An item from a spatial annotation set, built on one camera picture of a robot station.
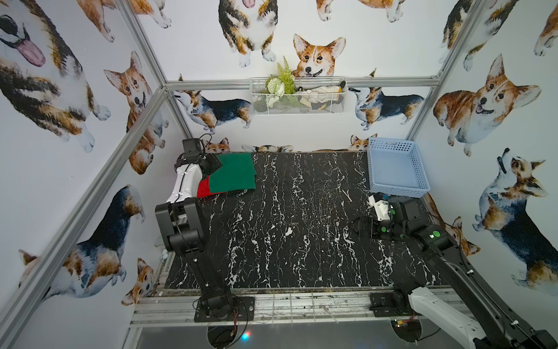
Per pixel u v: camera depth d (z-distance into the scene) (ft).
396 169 3.88
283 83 2.68
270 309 2.46
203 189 3.37
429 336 2.27
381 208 2.23
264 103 2.89
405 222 1.81
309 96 2.81
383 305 2.41
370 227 2.11
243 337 2.44
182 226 1.71
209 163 2.81
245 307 2.43
